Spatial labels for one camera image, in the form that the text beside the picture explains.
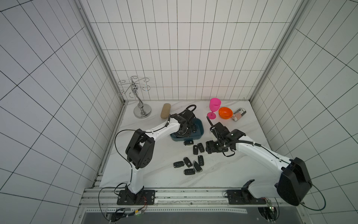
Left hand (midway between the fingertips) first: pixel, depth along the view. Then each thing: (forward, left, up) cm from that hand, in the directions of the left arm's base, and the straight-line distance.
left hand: (182, 136), depth 90 cm
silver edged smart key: (-18, -9, -7) cm, 21 cm away
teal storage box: (+6, -11, -8) cm, 15 cm away
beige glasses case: (+26, +14, -5) cm, 30 cm away
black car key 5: (-21, -4, -5) cm, 22 cm away
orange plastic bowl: (+23, -34, -3) cm, 41 cm away
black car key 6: (-16, +1, -5) cm, 17 cm away
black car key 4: (-14, -11, -6) cm, 19 cm away
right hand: (-7, -17, +2) cm, 19 cm away
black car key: (-6, -12, -5) cm, 14 cm away
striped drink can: (+22, -44, -4) cm, 49 cm away
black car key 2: (-7, -9, -6) cm, 12 cm away
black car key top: (-1, -4, -6) cm, 8 cm away
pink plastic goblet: (+24, -24, +6) cm, 34 cm away
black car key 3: (-15, -3, -6) cm, 16 cm away
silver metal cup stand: (+27, +33, -6) cm, 43 cm away
